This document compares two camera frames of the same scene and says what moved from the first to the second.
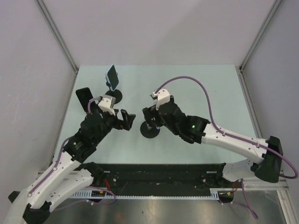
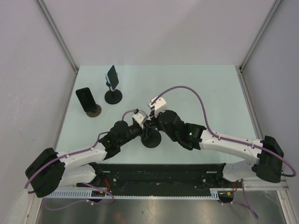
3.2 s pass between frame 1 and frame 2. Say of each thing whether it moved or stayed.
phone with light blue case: stayed
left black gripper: moved
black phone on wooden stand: stayed
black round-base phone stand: stayed
